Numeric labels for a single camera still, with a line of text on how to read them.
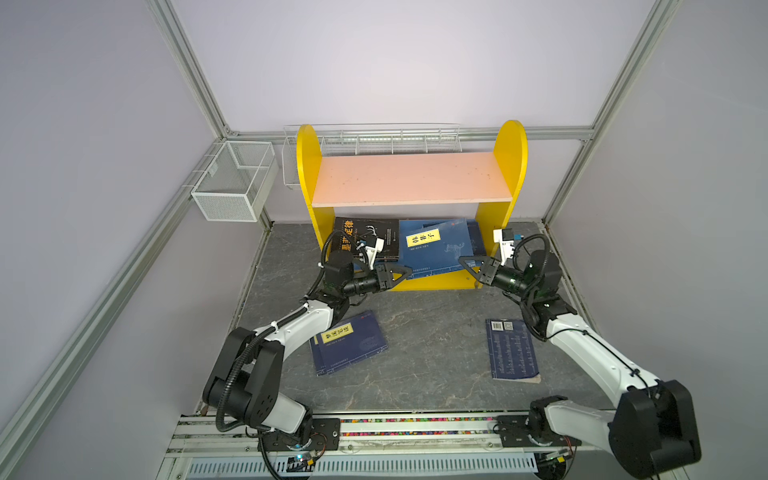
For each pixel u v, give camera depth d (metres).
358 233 0.92
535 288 0.61
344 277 0.68
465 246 0.74
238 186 1.01
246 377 0.43
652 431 0.40
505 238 0.69
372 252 0.75
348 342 0.87
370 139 0.94
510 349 0.87
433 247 0.77
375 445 0.73
